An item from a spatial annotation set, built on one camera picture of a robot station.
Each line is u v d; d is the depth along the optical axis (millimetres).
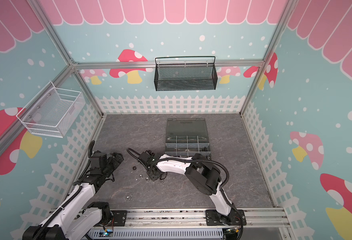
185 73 943
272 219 745
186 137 1000
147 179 870
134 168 917
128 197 808
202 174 519
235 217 714
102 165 662
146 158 700
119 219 741
